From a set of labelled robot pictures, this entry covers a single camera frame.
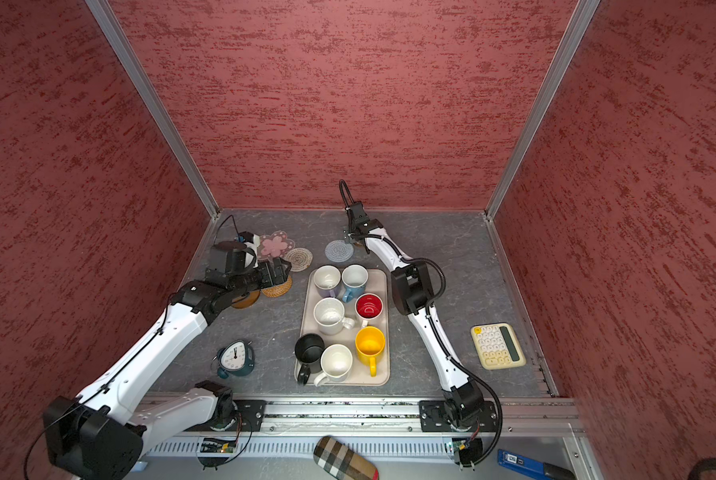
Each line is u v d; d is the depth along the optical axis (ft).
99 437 1.20
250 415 2.43
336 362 2.66
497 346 2.79
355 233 2.83
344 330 2.82
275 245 3.51
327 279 3.19
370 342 2.79
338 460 2.16
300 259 3.48
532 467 2.13
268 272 2.28
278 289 3.20
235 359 2.60
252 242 2.33
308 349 2.71
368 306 2.95
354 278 3.11
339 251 3.52
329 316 2.95
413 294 2.34
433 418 2.42
